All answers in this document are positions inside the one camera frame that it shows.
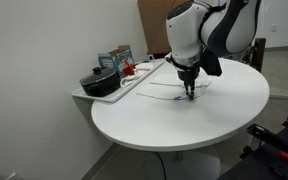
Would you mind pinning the white wall socket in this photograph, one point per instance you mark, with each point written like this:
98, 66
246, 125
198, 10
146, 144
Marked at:
274, 28

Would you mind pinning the white cloth with blue stripes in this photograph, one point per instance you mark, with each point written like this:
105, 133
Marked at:
165, 90

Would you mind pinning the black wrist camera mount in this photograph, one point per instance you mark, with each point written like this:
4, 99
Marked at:
212, 65

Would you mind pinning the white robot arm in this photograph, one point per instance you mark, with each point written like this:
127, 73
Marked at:
187, 30

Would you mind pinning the black perforated board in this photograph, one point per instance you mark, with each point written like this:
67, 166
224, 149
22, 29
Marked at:
260, 163

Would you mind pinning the dark wooden chair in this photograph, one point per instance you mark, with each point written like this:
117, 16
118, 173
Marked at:
259, 53

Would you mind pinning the colourful printed cardboard box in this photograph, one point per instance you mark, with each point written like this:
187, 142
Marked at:
109, 61

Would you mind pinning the white rectangular tray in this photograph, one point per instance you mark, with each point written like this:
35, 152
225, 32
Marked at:
117, 95

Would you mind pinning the black cooking pot with lid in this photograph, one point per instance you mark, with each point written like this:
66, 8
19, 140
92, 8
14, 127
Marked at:
99, 83

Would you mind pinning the large brown cardboard box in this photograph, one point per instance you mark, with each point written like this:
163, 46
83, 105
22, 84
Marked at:
154, 26

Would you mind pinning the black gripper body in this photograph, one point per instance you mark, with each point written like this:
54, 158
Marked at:
189, 75

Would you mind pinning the white cloth with red stripes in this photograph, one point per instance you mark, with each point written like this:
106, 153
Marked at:
130, 75

